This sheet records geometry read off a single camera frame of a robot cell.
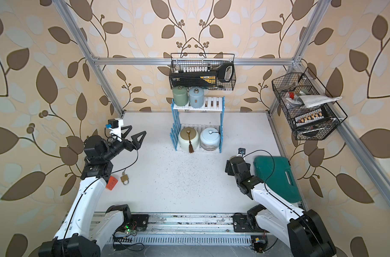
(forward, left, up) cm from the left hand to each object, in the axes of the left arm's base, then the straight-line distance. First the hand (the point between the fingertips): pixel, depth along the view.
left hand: (137, 128), depth 72 cm
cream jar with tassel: (+8, -21, -19) cm, 30 cm away
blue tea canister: (+18, -26, +4) cm, 32 cm away
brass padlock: (-12, +13, -31) cm, 35 cm away
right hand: (-4, -48, -24) cm, 54 cm away
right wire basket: (+26, -75, +5) cm, 79 cm away
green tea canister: (+19, -18, +4) cm, 27 cm away
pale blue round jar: (+8, -34, -18) cm, 40 cm away
